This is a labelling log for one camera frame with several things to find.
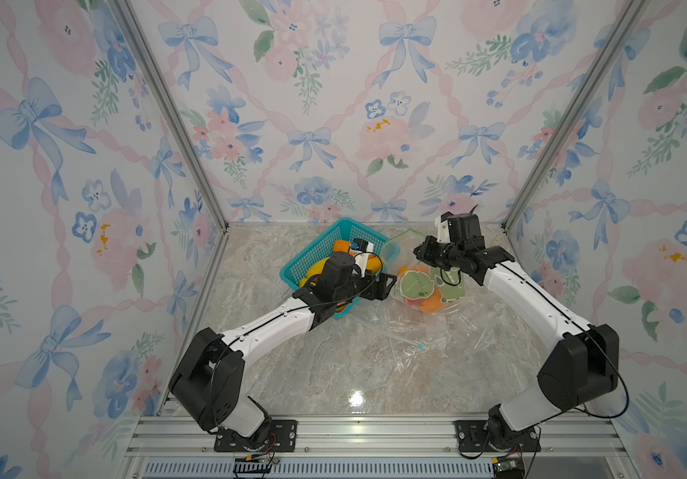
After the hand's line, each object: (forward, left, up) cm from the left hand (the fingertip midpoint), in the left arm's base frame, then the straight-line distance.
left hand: (387, 274), depth 79 cm
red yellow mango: (0, -11, -16) cm, 19 cm away
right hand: (+9, -9, +1) cm, 12 cm away
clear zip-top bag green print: (+1, -10, -7) cm, 12 cm away
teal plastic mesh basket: (+30, +11, -15) cm, 35 cm away
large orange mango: (0, -15, -15) cm, 22 cm away
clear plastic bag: (-8, -8, -21) cm, 24 cm away
